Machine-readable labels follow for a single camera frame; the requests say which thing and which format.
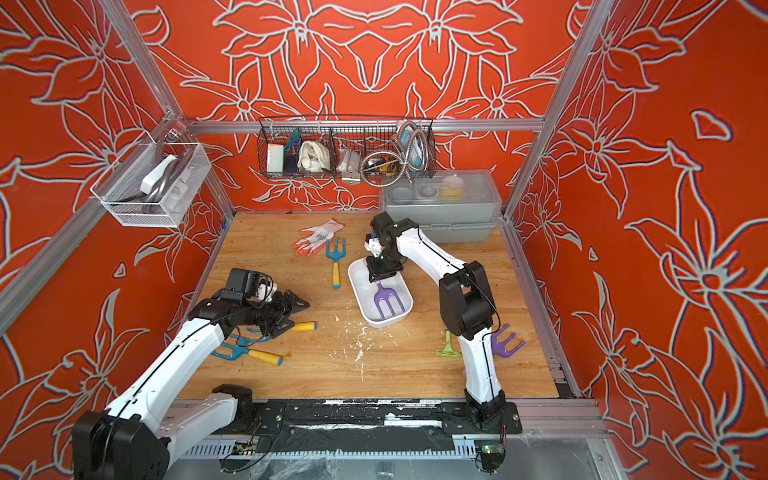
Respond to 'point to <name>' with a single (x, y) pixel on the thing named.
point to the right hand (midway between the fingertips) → (367, 277)
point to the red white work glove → (316, 238)
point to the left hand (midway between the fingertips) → (304, 310)
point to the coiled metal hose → (385, 169)
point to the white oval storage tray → (364, 292)
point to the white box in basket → (275, 158)
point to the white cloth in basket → (313, 157)
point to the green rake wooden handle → (448, 349)
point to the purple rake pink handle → (382, 293)
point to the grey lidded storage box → (449, 206)
